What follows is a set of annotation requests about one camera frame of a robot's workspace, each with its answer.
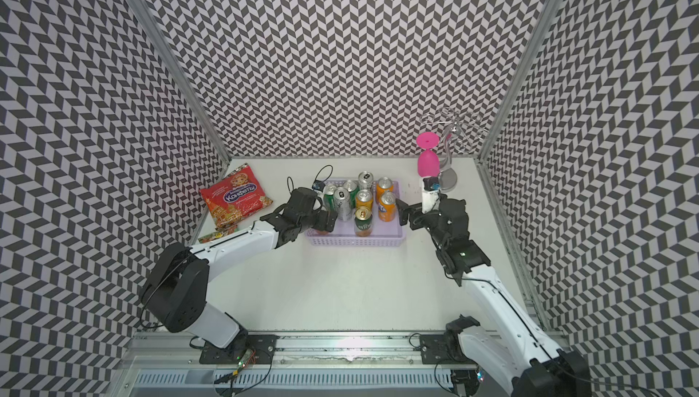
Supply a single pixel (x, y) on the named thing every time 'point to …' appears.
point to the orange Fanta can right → (387, 207)
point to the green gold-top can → (363, 221)
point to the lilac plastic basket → (384, 233)
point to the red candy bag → (234, 198)
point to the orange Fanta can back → (384, 185)
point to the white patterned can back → (365, 179)
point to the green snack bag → (217, 235)
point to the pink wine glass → (428, 161)
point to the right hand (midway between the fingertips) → (412, 201)
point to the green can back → (353, 189)
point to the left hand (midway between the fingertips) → (323, 212)
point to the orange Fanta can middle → (364, 198)
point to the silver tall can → (342, 203)
